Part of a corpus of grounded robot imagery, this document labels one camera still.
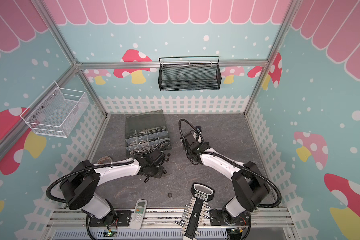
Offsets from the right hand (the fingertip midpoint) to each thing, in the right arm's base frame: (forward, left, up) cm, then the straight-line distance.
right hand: (194, 142), depth 89 cm
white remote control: (-36, +29, -11) cm, 47 cm away
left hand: (-16, +21, -12) cm, 29 cm away
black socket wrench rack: (-36, 0, -10) cm, 37 cm away
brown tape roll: (-5, +57, -11) cm, 58 cm away
